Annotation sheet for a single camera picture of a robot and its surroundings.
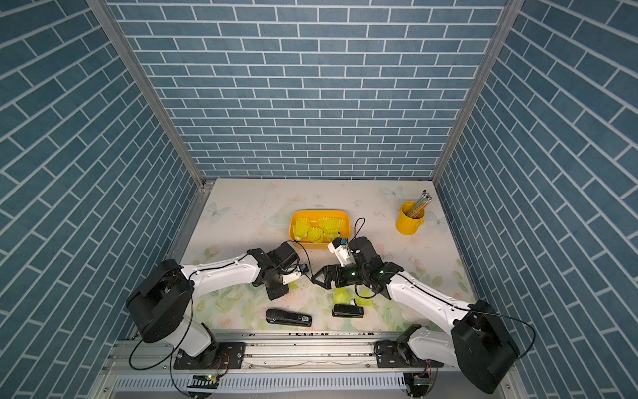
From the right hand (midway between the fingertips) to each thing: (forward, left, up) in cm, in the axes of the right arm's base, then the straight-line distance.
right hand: (323, 279), depth 78 cm
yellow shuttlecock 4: (-3, -14, -7) cm, 16 cm away
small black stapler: (-6, -8, -11) cm, 15 cm away
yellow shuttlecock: (+23, +11, -4) cm, 25 cm away
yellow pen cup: (+27, -30, -4) cm, 40 cm away
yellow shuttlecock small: (+24, -1, -4) cm, 24 cm away
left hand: (0, +14, -11) cm, 18 cm away
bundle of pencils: (+32, -35, +3) cm, 47 cm away
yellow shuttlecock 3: (+21, -1, -5) cm, 22 cm away
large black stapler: (-10, +15, -6) cm, 19 cm away
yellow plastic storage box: (+30, +7, -6) cm, 31 cm away
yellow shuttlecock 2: (+20, +5, -6) cm, 22 cm away
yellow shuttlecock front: (-1, -6, -12) cm, 13 cm away
